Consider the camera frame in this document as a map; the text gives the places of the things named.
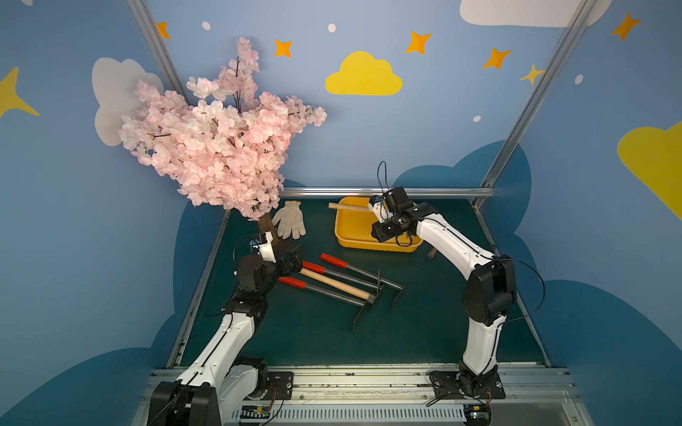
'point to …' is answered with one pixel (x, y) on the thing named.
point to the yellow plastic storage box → (352, 229)
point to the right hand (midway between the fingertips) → (379, 228)
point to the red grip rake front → (325, 292)
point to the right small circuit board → (478, 414)
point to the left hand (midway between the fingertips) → (291, 245)
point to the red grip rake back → (365, 273)
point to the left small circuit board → (255, 412)
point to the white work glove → (289, 220)
